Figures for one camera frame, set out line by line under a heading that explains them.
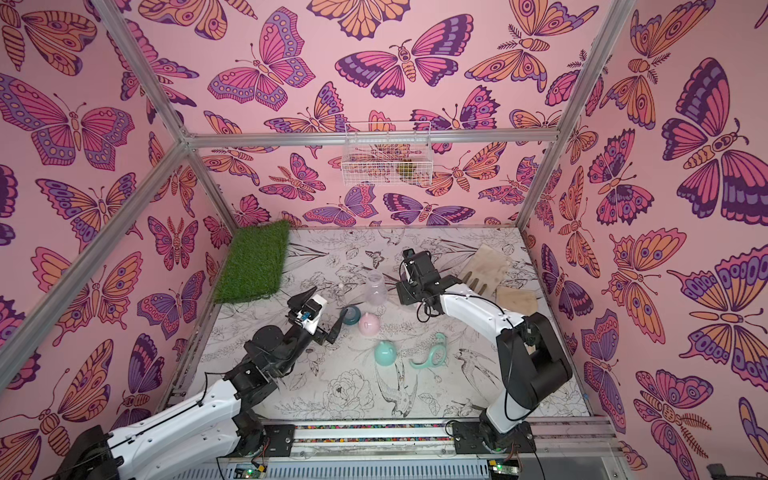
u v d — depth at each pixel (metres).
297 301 0.68
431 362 0.83
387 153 0.95
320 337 0.66
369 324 0.90
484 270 1.06
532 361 0.44
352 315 0.95
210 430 0.58
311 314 0.60
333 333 0.68
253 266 1.06
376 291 0.97
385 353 0.86
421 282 0.68
